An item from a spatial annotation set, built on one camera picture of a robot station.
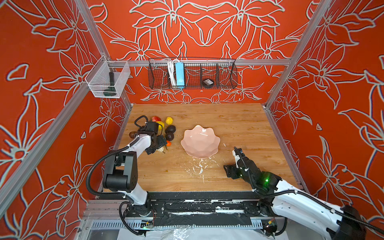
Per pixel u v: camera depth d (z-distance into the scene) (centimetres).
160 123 103
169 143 97
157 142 73
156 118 108
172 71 89
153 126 76
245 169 58
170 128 100
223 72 101
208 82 95
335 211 43
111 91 79
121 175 45
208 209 74
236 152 64
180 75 90
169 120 107
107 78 92
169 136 96
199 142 98
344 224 41
